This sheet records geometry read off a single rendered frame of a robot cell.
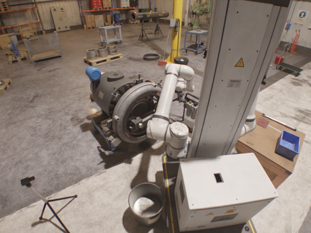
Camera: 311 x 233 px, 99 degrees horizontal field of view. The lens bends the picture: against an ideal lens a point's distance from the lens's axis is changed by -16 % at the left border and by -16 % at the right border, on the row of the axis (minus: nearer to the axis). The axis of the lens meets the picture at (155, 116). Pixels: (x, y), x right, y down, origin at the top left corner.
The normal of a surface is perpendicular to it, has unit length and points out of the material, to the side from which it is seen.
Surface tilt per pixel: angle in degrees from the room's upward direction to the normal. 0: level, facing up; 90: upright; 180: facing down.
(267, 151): 0
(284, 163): 0
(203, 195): 0
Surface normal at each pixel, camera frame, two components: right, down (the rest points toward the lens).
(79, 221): 0.00, -0.79
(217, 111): 0.06, 0.61
